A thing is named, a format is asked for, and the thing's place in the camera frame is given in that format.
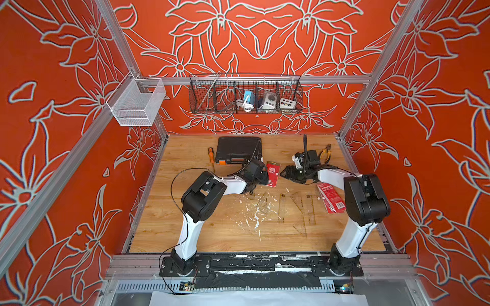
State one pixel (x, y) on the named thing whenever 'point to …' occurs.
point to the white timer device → (269, 99)
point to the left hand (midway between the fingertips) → (268, 173)
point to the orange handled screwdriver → (211, 153)
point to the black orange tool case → (234, 150)
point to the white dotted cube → (285, 103)
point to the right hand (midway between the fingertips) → (281, 174)
